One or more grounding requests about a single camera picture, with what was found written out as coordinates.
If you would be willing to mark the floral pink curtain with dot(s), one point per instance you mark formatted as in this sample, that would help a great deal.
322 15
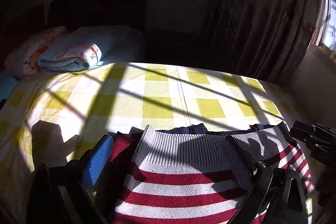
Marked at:
262 39

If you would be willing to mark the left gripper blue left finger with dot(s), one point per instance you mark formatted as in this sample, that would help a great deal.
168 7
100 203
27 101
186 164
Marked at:
94 160

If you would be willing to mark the orange white floral pillow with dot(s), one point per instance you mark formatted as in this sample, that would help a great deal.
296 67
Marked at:
23 61

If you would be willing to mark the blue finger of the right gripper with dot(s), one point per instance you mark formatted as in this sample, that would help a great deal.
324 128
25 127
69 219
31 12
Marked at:
311 127
307 137

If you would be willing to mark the light blue cloth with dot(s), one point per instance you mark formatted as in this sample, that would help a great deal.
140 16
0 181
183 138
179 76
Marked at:
7 86

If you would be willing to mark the dark wooden headboard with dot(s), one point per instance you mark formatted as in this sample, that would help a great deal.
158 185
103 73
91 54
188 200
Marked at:
73 14

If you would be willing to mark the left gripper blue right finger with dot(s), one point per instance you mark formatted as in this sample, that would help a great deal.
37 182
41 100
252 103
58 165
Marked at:
243 154

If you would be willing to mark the red white navy striped sweater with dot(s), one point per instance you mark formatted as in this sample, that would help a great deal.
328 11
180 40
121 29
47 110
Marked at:
181 176

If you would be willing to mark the window with metal bars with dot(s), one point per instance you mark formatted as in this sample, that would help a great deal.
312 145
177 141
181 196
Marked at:
324 35

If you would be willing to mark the light blue folded quilt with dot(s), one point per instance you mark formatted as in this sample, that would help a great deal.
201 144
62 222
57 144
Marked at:
82 49

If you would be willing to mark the yellow white checked bed sheet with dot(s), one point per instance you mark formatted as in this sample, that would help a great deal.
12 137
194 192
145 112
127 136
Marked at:
57 117

